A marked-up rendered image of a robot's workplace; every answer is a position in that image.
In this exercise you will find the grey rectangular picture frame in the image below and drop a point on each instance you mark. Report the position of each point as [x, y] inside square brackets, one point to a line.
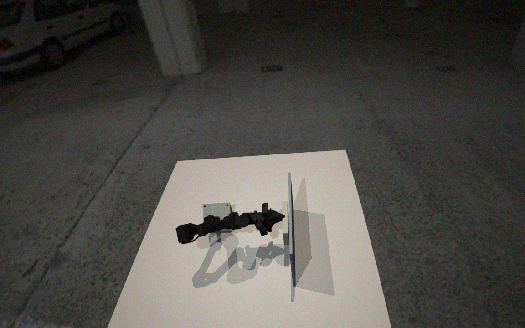
[285, 229]

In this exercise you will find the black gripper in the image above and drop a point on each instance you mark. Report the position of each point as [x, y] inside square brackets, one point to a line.
[270, 217]

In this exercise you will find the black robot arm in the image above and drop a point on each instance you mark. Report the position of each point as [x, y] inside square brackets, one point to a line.
[186, 232]

